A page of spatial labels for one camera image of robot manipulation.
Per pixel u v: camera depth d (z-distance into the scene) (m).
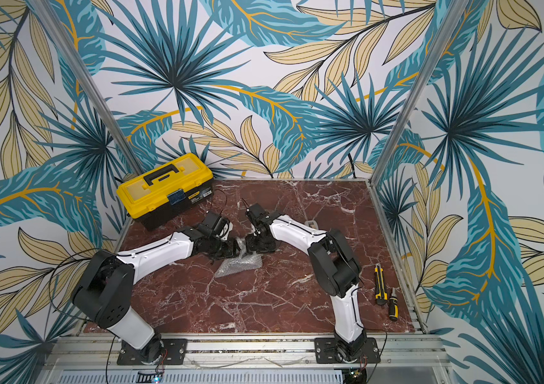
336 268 0.51
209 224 0.72
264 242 0.79
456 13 0.69
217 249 0.76
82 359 0.74
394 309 0.81
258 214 0.76
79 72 0.80
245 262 0.82
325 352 0.74
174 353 0.74
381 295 0.84
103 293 0.45
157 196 0.92
